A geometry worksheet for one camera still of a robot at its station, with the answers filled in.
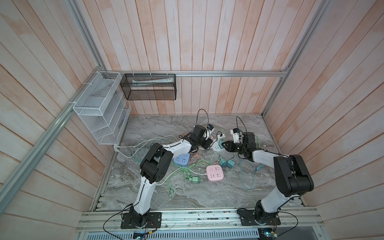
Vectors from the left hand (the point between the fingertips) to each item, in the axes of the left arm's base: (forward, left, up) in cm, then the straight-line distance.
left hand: (209, 141), depth 97 cm
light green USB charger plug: (-24, +10, -3) cm, 27 cm away
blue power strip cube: (-12, +18, -4) cm, 22 cm away
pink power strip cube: (-20, -2, -5) cm, 20 cm away
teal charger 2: (-2, -7, 0) cm, 7 cm away
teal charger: (-14, -7, -3) cm, 16 cm away
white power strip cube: (-2, -4, -4) cm, 6 cm away
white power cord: (-2, +63, -7) cm, 64 cm away
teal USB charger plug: (-14, -12, -4) cm, 19 cm away
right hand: (-2, -9, 0) cm, 9 cm away
